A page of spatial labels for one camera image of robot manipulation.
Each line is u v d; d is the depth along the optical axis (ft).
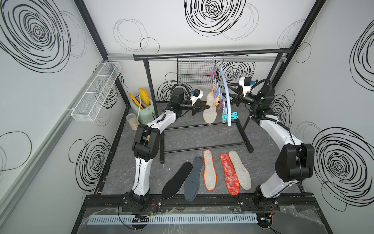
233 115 1.69
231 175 2.71
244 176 2.70
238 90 2.40
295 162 1.49
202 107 2.68
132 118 3.22
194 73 3.67
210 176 2.70
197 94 2.39
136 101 3.08
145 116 3.06
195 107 2.51
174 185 2.63
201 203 2.47
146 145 1.81
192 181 2.65
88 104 2.38
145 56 1.67
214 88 2.42
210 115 2.76
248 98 2.23
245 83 2.07
